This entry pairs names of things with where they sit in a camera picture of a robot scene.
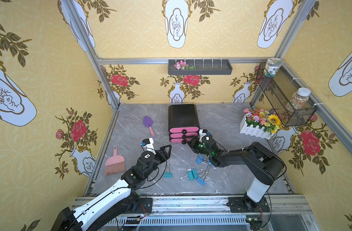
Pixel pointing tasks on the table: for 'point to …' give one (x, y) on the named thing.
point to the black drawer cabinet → (183, 120)
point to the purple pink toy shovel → (148, 122)
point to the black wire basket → (279, 89)
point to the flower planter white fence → (259, 123)
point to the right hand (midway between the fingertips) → (187, 136)
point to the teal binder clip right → (192, 174)
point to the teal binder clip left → (168, 174)
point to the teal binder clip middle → (184, 176)
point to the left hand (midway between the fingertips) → (164, 146)
